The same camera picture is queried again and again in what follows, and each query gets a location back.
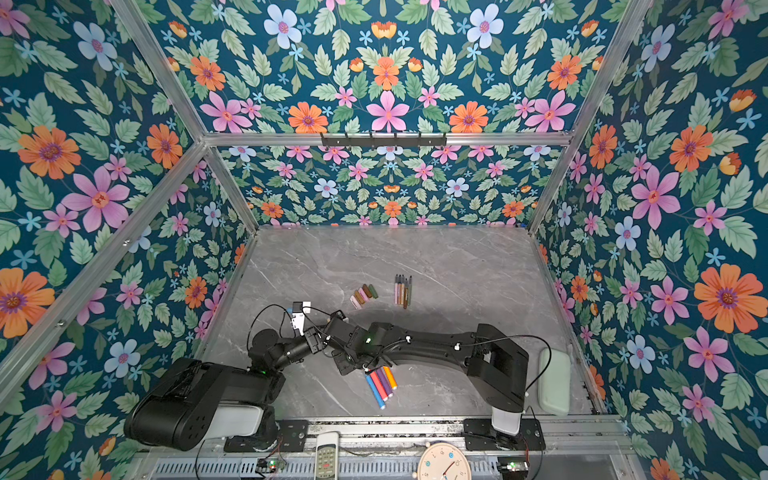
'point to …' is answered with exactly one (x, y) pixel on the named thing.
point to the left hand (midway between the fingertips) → (342, 325)
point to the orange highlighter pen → (392, 379)
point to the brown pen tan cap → (405, 293)
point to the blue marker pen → (375, 392)
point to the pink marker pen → (376, 380)
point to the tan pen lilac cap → (403, 290)
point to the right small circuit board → (513, 467)
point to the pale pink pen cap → (355, 302)
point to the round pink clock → (444, 462)
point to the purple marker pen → (385, 382)
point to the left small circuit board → (271, 465)
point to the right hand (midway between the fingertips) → (342, 355)
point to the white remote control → (327, 455)
